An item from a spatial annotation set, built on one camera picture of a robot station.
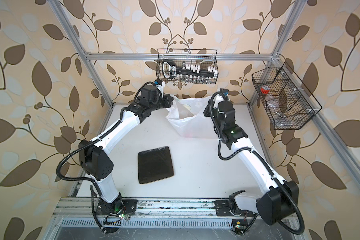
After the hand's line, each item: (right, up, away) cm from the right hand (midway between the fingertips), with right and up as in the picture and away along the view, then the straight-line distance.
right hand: (210, 102), depth 74 cm
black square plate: (-31, -36, +15) cm, 50 cm away
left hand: (-18, +4, +6) cm, 19 cm away
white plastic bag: (-11, -7, +7) cm, 15 cm away
